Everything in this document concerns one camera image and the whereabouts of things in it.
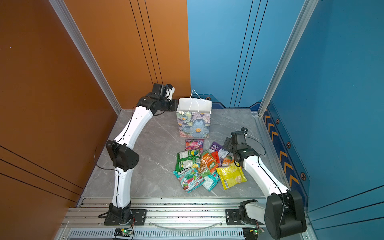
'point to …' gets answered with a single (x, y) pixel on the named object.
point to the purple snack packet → (222, 152)
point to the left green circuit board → (123, 232)
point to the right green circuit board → (257, 231)
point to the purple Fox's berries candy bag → (194, 144)
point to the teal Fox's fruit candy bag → (190, 179)
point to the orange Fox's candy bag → (228, 159)
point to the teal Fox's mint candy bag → (211, 180)
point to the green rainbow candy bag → (187, 160)
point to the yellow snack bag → (231, 175)
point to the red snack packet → (215, 154)
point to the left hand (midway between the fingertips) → (179, 103)
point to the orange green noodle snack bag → (208, 163)
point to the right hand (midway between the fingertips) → (232, 143)
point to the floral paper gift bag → (193, 116)
